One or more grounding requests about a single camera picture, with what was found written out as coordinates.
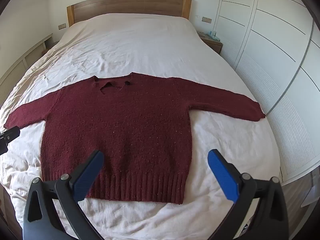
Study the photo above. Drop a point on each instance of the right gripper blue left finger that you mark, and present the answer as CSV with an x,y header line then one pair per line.
x,y
41,220

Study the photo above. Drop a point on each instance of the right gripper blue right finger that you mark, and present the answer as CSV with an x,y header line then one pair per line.
x,y
270,220

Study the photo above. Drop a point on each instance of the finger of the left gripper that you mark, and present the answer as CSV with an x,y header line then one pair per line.
x,y
7,137

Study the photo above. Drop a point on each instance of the dark red knit sweater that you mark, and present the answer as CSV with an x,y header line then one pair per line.
x,y
141,123

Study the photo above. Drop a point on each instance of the wooden nightstand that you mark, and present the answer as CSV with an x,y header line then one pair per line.
x,y
212,43

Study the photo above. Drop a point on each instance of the white bed sheet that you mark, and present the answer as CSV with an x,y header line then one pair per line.
x,y
114,45

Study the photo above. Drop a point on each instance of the white sliding wardrobe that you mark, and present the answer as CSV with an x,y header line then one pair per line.
x,y
273,45

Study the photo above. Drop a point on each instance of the items on nightstand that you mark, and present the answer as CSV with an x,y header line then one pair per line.
x,y
212,35

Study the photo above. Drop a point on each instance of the wooden headboard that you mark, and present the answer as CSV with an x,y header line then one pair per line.
x,y
90,8

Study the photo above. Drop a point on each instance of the low white wall cabinet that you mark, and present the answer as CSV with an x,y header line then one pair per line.
x,y
11,77

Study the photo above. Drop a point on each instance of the left wall switch plate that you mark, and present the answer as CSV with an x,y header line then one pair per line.
x,y
62,26

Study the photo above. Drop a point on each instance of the wall switch plate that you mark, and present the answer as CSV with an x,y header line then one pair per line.
x,y
207,20
62,26

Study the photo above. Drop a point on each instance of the right wall switch plate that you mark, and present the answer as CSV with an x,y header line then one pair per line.
x,y
207,20

